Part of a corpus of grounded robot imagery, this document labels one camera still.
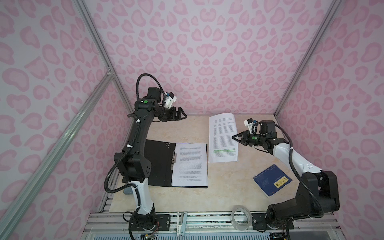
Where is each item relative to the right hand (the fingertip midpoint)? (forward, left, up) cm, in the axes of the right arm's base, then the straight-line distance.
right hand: (234, 136), depth 81 cm
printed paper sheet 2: (-3, +6, -7) cm, 10 cm away
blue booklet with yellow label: (-16, -22, -20) cm, 34 cm away
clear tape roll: (-39, -1, -20) cm, 44 cm away
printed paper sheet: (-9, +24, -21) cm, 34 cm away
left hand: (+8, +30, +8) cm, 32 cm away
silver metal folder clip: (-4, +35, -20) cm, 41 cm away
